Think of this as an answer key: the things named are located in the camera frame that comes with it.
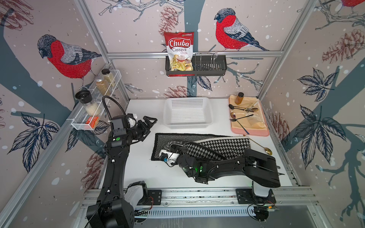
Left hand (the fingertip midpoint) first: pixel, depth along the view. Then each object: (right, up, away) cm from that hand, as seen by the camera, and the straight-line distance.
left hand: (155, 121), depth 75 cm
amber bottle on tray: (+59, +15, +36) cm, 71 cm away
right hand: (+9, -12, +1) cm, 15 cm away
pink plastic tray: (+73, -10, +25) cm, 78 cm away
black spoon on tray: (+54, +9, +39) cm, 67 cm away
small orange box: (-27, +1, -11) cm, 29 cm away
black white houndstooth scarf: (+40, -19, +17) cm, 47 cm away
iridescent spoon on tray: (+71, +7, +36) cm, 80 cm away
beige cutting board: (+67, +3, +35) cm, 75 cm away
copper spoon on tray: (+53, +2, +32) cm, 62 cm away
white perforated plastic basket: (+18, +4, +35) cm, 40 cm away
